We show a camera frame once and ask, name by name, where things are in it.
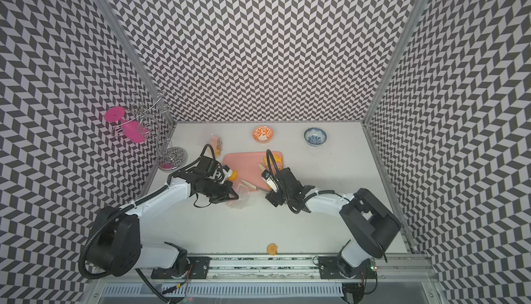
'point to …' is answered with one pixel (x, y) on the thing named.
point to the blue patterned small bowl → (315, 136)
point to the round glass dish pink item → (172, 159)
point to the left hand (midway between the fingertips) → (237, 199)
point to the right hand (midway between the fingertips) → (276, 188)
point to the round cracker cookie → (272, 249)
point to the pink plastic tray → (247, 164)
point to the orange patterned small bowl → (263, 134)
